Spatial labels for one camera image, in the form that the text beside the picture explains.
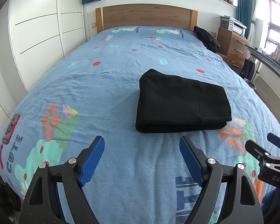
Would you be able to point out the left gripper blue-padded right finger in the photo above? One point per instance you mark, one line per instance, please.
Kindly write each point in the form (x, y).
(195, 160)

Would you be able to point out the waste basket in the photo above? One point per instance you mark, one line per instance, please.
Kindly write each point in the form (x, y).
(251, 85)

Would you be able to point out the blue patterned bed sheet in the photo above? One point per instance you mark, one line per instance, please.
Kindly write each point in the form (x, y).
(140, 178)

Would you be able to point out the teal curtain right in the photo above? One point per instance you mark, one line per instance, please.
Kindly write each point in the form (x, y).
(244, 14)

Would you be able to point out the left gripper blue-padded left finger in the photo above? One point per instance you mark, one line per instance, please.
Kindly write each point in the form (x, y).
(88, 160)

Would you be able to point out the wooden headboard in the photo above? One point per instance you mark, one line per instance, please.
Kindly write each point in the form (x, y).
(145, 15)

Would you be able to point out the wooden drawer nightstand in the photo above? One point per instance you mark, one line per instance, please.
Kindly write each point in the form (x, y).
(233, 48)

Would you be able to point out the white wardrobe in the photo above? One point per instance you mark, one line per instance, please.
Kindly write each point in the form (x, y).
(34, 36)

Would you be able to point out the black bag on bed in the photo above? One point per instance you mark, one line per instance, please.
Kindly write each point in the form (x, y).
(207, 39)

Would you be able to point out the black pants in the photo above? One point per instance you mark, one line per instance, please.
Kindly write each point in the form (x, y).
(173, 104)

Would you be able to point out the dark navy tote bag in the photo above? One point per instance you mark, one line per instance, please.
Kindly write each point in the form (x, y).
(248, 69)

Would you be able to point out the white printer box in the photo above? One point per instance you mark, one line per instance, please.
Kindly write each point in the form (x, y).
(230, 23)

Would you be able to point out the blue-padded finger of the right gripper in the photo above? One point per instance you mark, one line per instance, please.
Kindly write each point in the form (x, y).
(278, 141)
(259, 153)

